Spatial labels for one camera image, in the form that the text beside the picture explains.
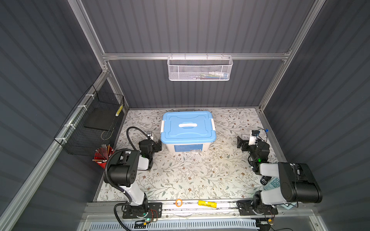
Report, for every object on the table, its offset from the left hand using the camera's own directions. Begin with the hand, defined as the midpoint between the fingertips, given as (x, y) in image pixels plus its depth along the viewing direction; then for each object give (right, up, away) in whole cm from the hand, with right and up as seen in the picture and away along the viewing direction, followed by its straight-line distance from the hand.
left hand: (151, 140), depth 97 cm
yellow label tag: (+35, -30, -23) cm, 52 cm away
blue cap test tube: (+86, +6, +12) cm, 87 cm away
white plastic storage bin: (+26, -3, -8) cm, 27 cm away
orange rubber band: (+22, -31, -21) cm, 43 cm away
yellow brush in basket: (-15, +18, -15) cm, 28 cm away
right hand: (+63, +3, -6) cm, 64 cm away
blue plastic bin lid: (+25, +9, -11) cm, 29 cm away
